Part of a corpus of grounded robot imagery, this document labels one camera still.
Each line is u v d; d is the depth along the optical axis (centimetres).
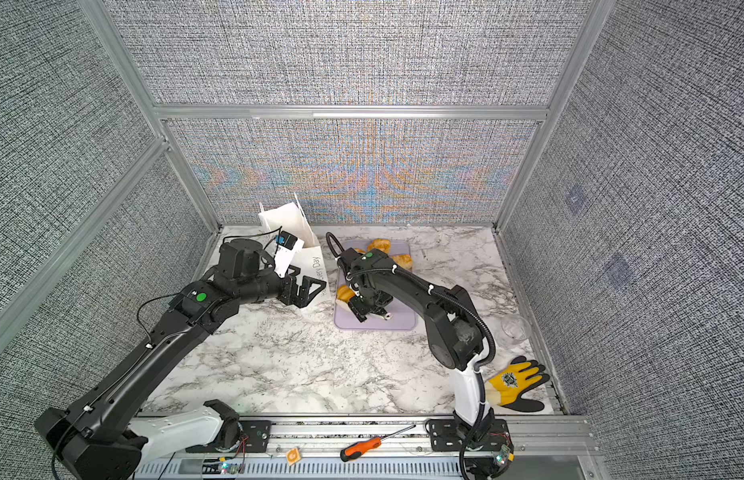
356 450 70
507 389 78
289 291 60
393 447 73
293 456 70
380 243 109
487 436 69
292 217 93
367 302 77
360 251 114
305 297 62
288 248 61
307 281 61
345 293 95
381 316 78
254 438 73
